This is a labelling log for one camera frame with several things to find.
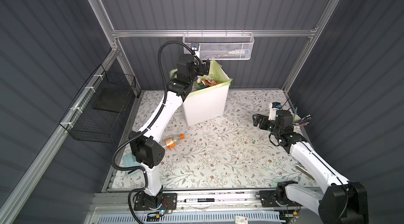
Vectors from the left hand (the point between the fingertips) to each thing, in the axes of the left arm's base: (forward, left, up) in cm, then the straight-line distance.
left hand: (198, 57), depth 75 cm
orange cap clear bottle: (-24, +18, -39) cm, 50 cm away
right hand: (-19, -34, -26) cm, 46 cm away
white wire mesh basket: (+48, -28, -22) cm, 60 cm away
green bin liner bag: (+8, -10, -17) cm, 21 cm away
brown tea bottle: (0, -5, -17) cm, 18 cm away
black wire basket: (-20, +49, -17) cm, 56 cm away
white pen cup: (-18, -57, -33) cm, 68 cm away
